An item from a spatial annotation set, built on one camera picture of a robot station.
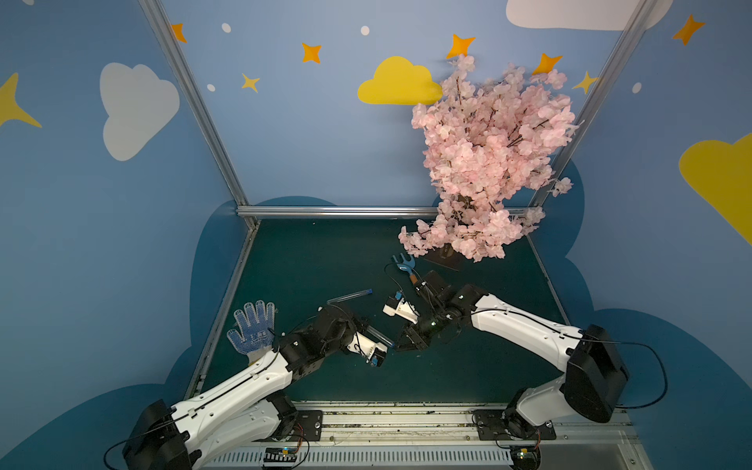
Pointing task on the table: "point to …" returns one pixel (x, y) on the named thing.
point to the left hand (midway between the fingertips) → (367, 309)
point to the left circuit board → (280, 457)
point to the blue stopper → (369, 291)
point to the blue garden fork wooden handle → (406, 264)
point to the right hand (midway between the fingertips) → (401, 341)
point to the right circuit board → (526, 456)
